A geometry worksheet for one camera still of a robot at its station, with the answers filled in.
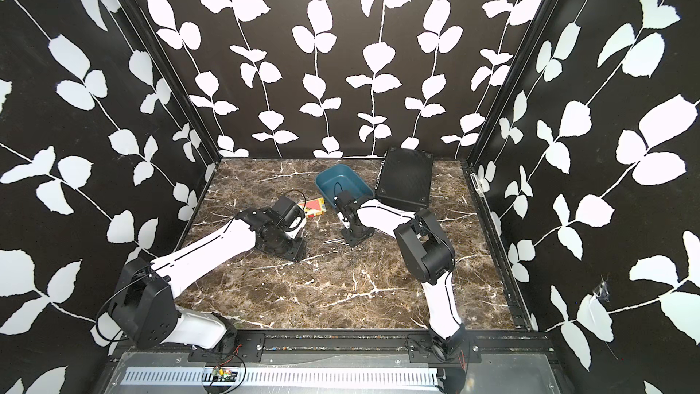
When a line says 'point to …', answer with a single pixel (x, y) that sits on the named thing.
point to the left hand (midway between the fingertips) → (299, 249)
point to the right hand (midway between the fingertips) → (355, 234)
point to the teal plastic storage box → (339, 179)
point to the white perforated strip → (280, 376)
